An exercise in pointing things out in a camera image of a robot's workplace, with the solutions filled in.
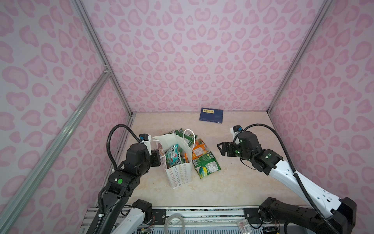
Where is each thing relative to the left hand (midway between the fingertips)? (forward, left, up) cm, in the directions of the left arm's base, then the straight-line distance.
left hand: (158, 148), depth 70 cm
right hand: (+3, -32, -3) cm, 32 cm away
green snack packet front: (+1, -24, -23) cm, 33 cm away
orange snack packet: (+12, -21, -23) cm, 33 cm away
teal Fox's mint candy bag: (+1, -5, -10) cm, 11 cm away
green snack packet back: (+21, -14, -23) cm, 34 cm away
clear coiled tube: (-26, -5, -22) cm, 34 cm away
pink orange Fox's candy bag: (+3, -12, -13) cm, 18 cm away
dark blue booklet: (+45, -32, -26) cm, 61 cm away
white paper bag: (-9, -10, -10) cm, 16 cm away
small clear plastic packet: (-30, -40, -23) cm, 55 cm away
